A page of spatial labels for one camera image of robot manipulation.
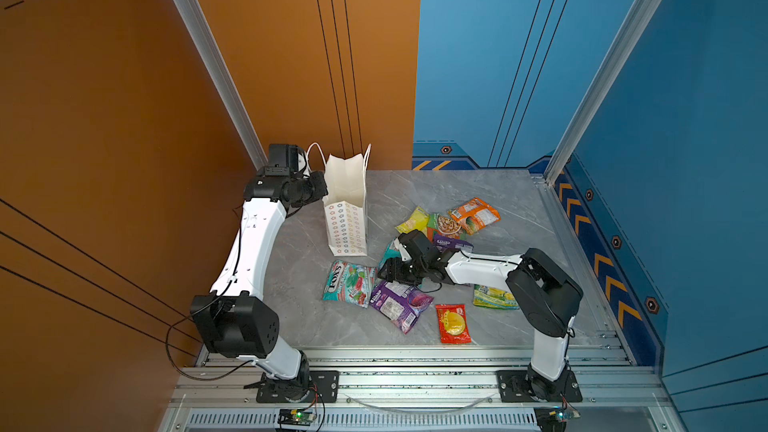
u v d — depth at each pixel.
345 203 0.78
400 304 0.85
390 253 0.96
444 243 0.97
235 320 0.42
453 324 0.83
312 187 0.70
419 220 1.02
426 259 0.72
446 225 1.04
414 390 0.76
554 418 0.71
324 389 0.73
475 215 1.05
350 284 0.87
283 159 0.60
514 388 0.72
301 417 0.70
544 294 0.50
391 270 0.81
